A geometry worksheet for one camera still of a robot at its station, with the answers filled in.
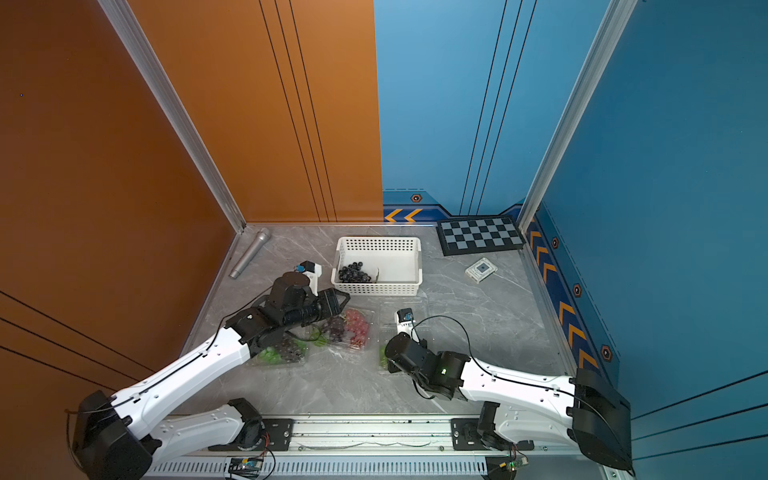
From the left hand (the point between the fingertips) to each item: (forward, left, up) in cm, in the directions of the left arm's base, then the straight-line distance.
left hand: (348, 295), depth 77 cm
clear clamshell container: (-8, +3, -16) cm, 18 cm away
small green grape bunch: (-10, -9, -18) cm, 23 cm away
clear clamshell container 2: (-7, +14, -15) cm, 22 cm away
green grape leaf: (-6, +9, -15) cm, 18 cm away
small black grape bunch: (+17, +2, -14) cm, 22 cm away
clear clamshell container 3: (-1, -9, -18) cm, 20 cm away
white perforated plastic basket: (+24, -5, -19) cm, 31 cm away
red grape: (-1, -1, -14) cm, 14 cm away
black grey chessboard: (+36, -37, -16) cm, 54 cm away
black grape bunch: (-10, +17, -13) cm, 23 cm away
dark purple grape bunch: (-3, +5, -14) cm, 15 cm away
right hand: (-9, -11, -10) cm, 18 cm away
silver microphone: (+35, +38, -16) cm, 55 cm away
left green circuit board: (-35, +23, -22) cm, 48 cm away
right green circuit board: (-34, -41, -19) cm, 56 cm away
